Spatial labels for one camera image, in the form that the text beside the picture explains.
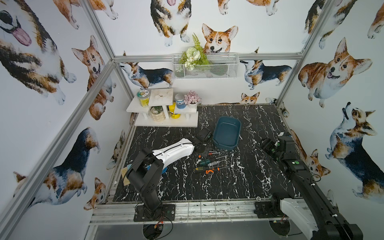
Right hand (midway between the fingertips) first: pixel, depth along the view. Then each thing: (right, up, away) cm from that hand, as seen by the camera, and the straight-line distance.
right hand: (269, 140), depth 82 cm
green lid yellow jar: (-74, +26, +13) cm, 79 cm away
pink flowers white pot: (-43, +24, +8) cm, 50 cm away
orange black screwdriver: (-27, -18, +6) cm, 33 cm away
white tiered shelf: (-61, +26, +14) cm, 68 cm away
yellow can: (-57, +18, +20) cm, 63 cm away
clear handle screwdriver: (-28, -15, +8) cm, 33 cm away
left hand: (-36, -5, +8) cm, 37 cm away
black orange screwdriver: (-31, -18, +4) cm, 36 cm away
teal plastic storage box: (-19, +2, +24) cm, 30 cm away
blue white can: (-50, +22, +13) cm, 56 cm away
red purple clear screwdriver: (-31, -11, +13) cm, 35 cm away
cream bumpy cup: (-69, +16, +27) cm, 76 cm away
